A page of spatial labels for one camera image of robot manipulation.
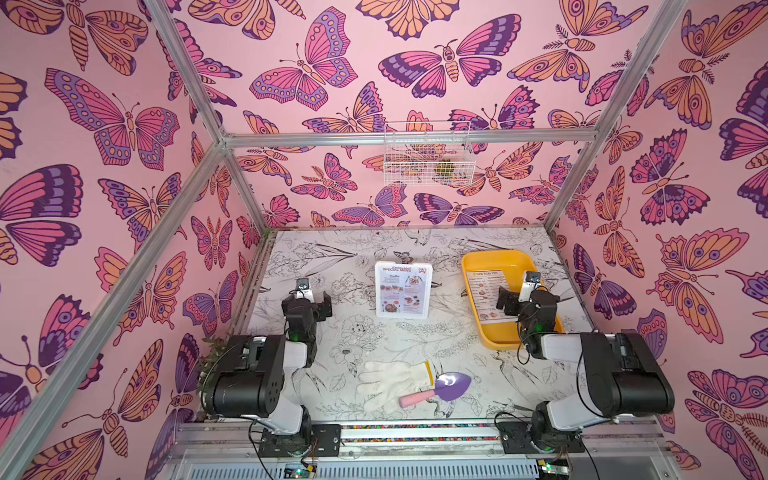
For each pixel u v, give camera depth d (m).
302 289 0.79
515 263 1.06
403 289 0.89
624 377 0.45
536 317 0.72
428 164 1.06
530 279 0.81
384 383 0.83
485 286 1.03
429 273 0.84
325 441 0.73
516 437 0.73
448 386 0.82
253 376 0.46
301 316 0.70
